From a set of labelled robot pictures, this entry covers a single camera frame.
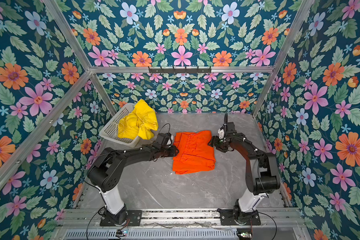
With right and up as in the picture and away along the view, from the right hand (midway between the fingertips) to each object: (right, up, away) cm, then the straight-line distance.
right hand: (213, 144), depth 93 cm
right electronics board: (+12, -40, -23) cm, 48 cm away
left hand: (-21, -3, 0) cm, 21 cm away
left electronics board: (-48, -41, -22) cm, 67 cm away
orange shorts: (-12, -6, 0) cm, 13 cm away
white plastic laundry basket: (-70, +6, +8) cm, 71 cm away
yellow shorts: (-51, +14, +14) cm, 55 cm away
